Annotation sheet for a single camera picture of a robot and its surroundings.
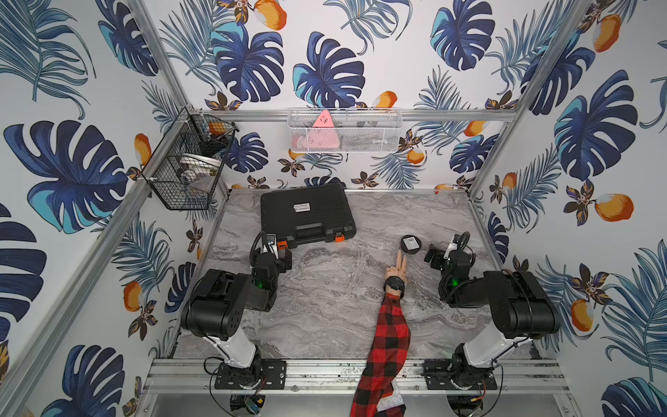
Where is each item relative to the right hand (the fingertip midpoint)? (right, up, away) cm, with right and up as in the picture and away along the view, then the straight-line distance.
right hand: (446, 247), depth 95 cm
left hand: (-64, +1, -2) cm, 64 cm away
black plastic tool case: (-52, +12, +11) cm, 55 cm away
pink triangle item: (-45, +40, -6) cm, 61 cm away
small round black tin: (-12, +1, +5) cm, 13 cm away
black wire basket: (-85, +28, -17) cm, 92 cm away
